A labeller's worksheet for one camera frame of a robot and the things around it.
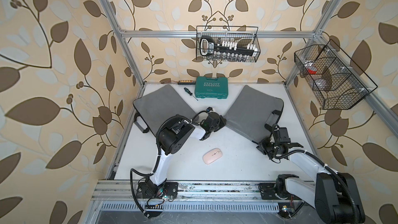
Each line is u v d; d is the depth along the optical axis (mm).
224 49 845
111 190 756
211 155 844
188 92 1150
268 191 736
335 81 749
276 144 666
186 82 1195
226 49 841
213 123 791
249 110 1021
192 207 707
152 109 1006
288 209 696
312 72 821
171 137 544
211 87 1120
